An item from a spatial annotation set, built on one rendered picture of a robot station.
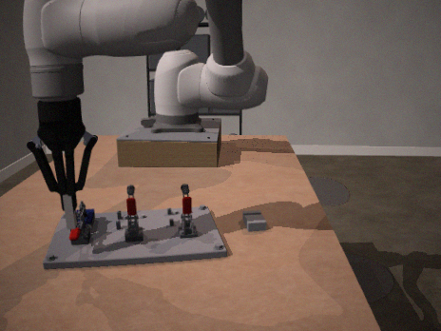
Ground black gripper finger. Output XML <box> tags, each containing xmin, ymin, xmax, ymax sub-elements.
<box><xmin>64</xmin><ymin>131</ymin><xmax>98</xmax><ymax>229</ymax></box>
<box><xmin>27</xmin><ymin>133</ymin><xmax>71</xmax><ymax>229</ymax></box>

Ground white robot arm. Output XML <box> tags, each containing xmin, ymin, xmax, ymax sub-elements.
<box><xmin>23</xmin><ymin>0</ymin><xmax>268</xmax><ymax>133</ymax></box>

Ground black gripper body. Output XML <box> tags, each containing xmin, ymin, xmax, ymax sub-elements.
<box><xmin>37</xmin><ymin>97</ymin><xmax>86</xmax><ymax>152</ymax></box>

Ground blue block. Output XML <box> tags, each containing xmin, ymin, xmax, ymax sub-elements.
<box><xmin>85</xmin><ymin>209</ymin><xmax>95</xmax><ymax>230</ymax></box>

